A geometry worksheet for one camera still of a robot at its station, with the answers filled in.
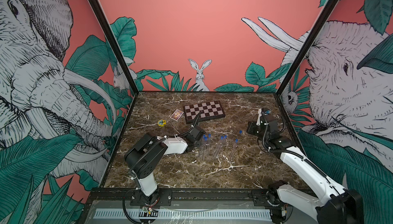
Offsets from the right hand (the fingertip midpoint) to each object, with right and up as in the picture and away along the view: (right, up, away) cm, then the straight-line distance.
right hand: (247, 119), depth 82 cm
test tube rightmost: (-5, -19, +8) cm, 21 cm away
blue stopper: (+1, -10, +17) cm, 20 cm away
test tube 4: (-10, -13, +13) cm, 21 cm away
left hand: (-28, -12, +14) cm, 33 cm away
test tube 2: (-22, -18, +9) cm, 29 cm away
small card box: (-42, +1, +23) cm, 48 cm away
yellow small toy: (-52, -4, +19) cm, 56 cm away
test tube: (-24, -21, +6) cm, 33 cm away
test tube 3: (-14, -18, +9) cm, 25 cm away
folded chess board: (-18, +4, +25) cm, 31 cm away
